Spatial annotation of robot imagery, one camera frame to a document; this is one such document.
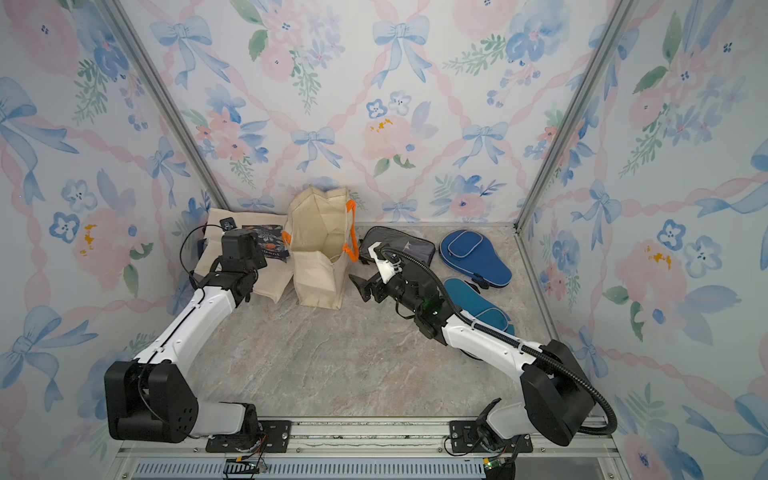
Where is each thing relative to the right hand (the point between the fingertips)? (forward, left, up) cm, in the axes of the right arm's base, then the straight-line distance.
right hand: (359, 252), depth 79 cm
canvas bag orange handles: (+28, +19, -20) cm, 39 cm away
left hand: (+4, +32, -2) cm, 32 cm away
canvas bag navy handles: (+23, +35, -17) cm, 45 cm away
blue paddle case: (+18, -38, -23) cm, 48 cm away
